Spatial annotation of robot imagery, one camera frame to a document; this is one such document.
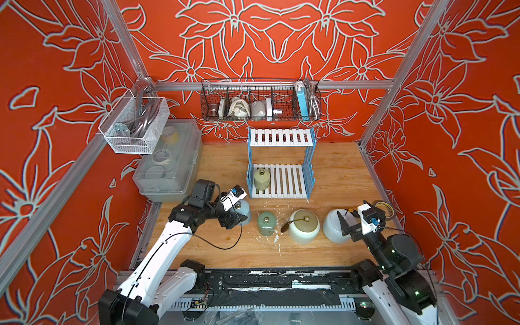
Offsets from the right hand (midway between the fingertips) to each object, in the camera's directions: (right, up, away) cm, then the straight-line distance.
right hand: (349, 205), depth 66 cm
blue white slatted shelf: (-19, +14, +42) cm, 49 cm away
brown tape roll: (+28, -4, +27) cm, 39 cm away
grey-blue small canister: (-36, -2, +7) cm, 37 cm away
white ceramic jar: (-1, -11, +11) cm, 16 cm away
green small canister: (-27, -9, +13) cm, 32 cm away
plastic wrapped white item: (-30, +38, +24) cm, 54 cm away
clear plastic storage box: (-71, +9, +21) cm, 74 cm away
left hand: (-38, -2, +10) cm, 39 cm away
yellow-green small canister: (-29, +7, +26) cm, 39 cm away
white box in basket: (-26, +39, +24) cm, 52 cm away
